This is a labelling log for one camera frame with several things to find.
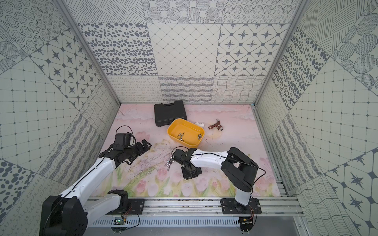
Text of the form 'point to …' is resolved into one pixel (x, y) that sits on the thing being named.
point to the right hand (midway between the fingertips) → (192, 177)
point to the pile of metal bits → (168, 164)
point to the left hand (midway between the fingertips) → (145, 145)
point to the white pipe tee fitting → (202, 125)
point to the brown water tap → (217, 124)
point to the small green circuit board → (118, 221)
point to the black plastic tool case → (165, 114)
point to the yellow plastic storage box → (187, 133)
